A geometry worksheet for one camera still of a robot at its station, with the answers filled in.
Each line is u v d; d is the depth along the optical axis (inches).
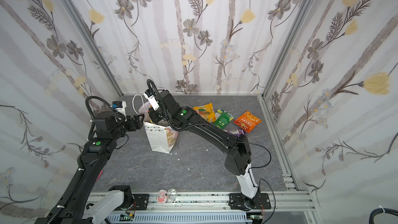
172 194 30.2
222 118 40.9
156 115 25.5
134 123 26.6
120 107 25.8
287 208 29.6
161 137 31.2
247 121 40.0
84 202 17.1
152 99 25.1
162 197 28.8
